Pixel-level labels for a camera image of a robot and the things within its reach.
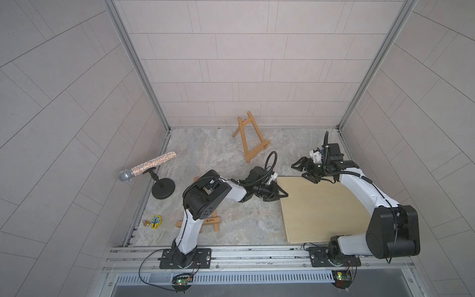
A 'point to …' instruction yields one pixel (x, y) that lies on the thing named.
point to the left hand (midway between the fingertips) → (287, 197)
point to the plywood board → (315, 212)
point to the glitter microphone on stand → (163, 188)
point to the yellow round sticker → (156, 220)
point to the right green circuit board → (342, 278)
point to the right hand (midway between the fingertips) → (296, 168)
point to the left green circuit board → (180, 283)
